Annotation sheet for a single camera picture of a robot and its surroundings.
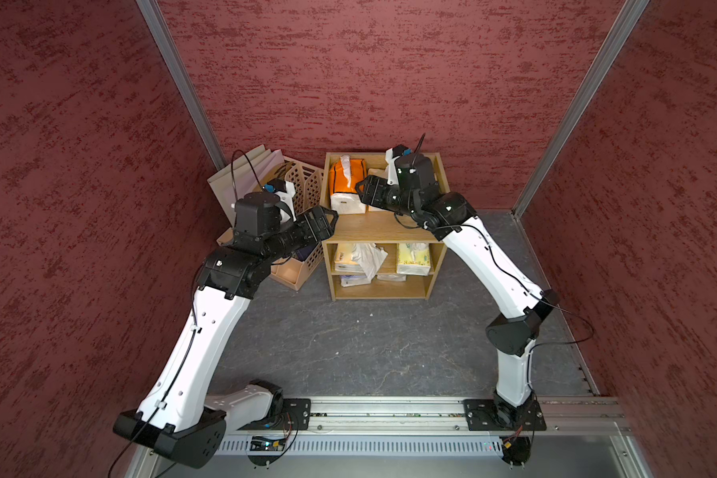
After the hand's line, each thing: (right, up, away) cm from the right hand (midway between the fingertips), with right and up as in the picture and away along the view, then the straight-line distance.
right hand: (364, 194), depth 72 cm
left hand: (-9, -8, -7) cm, 14 cm away
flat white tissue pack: (-4, -25, +22) cm, 33 cm away
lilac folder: (-37, +9, +18) cm, 42 cm away
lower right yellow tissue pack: (+13, -16, +6) cm, 22 cm away
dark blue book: (-21, -16, +29) cm, 39 cm away
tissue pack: (+1, -16, +7) cm, 18 cm away
